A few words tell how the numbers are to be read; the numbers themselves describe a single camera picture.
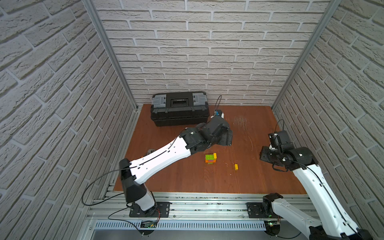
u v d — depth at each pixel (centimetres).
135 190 40
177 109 96
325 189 41
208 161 88
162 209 74
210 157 86
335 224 37
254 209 73
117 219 68
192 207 76
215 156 85
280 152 51
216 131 49
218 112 59
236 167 87
